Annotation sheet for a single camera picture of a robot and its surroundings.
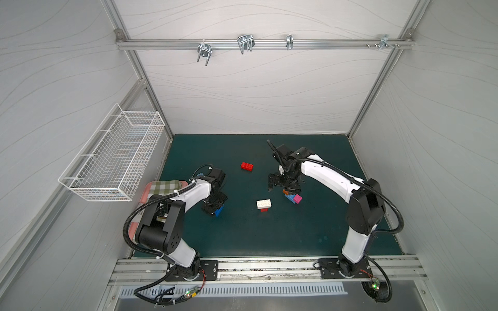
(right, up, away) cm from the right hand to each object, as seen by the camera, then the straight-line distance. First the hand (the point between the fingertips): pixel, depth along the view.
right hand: (277, 189), depth 84 cm
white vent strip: (-46, -35, -14) cm, 59 cm away
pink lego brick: (+10, -6, +6) cm, 13 cm away
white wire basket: (-62, +11, -18) cm, 66 cm away
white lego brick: (-6, -7, +2) cm, 9 cm away
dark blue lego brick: (-26, -9, -3) cm, 27 cm away
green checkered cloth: (-55, -1, +12) cm, 57 cm away
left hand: (-25, -9, +6) cm, 27 cm away
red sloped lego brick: (-14, +9, +20) cm, 26 cm away
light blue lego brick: (+8, -5, +8) cm, 13 cm away
